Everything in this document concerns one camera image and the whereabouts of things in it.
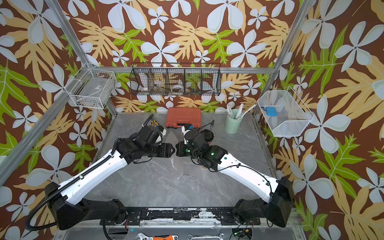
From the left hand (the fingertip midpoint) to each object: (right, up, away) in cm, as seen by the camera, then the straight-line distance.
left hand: (171, 148), depth 74 cm
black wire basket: (+1, +43, +22) cm, 48 cm away
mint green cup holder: (+40, +12, +29) cm, 50 cm away
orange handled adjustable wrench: (-13, -40, -7) cm, 42 cm away
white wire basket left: (-46, +33, +12) cm, 58 cm away
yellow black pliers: (-18, +15, +40) cm, 47 cm away
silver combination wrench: (+10, -41, -6) cm, 42 cm away
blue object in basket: (+56, +20, +12) cm, 61 cm away
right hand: (+1, +2, -2) cm, 3 cm away
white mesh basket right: (+64, +18, +9) cm, 67 cm away
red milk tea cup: (+17, -13, +14) cm, 26 cm away
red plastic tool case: (0, +19, +37) cm, 42 cm away
